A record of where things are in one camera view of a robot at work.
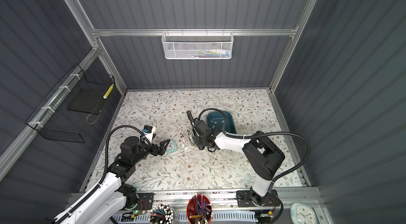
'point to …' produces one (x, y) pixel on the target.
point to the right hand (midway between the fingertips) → (200, 137)
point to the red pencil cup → (199, 210)
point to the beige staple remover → (189, 133)
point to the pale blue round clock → (302, 214)
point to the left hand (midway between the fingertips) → (161, 137)
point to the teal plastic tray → (215, 119)
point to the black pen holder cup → (162, 213)
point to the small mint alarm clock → (172, 147)
